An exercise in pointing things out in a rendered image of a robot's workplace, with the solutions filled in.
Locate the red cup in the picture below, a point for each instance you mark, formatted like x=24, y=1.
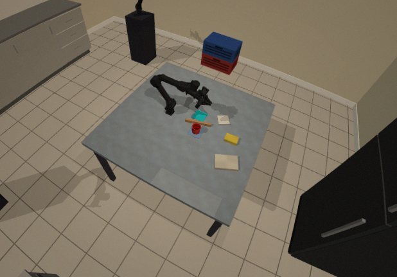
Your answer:
x=196, y=126

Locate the yellow block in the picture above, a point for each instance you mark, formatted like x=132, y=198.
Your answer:
x=231, y=139

